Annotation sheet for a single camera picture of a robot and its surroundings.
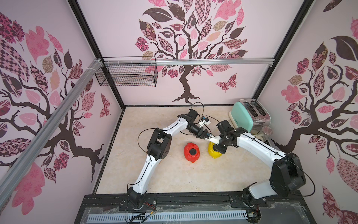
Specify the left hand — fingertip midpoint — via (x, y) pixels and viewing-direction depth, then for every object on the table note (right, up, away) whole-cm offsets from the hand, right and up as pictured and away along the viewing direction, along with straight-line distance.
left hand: (208, 139), depth 90 cm
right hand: (+6, -2, -3) cm, 7 cm away
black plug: (-11, -7, -6) cm, 14 cm away
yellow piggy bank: (+2, -8, -6) cm, 10 cm away
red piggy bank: (-12, -10, -8) cm, 18 cm away
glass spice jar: (+36, +5, -3) cm, 36 cm away
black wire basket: (-49, +47, +5) cm, 68 cm away
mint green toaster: (+28, +17, 0) cm, 33 cm away
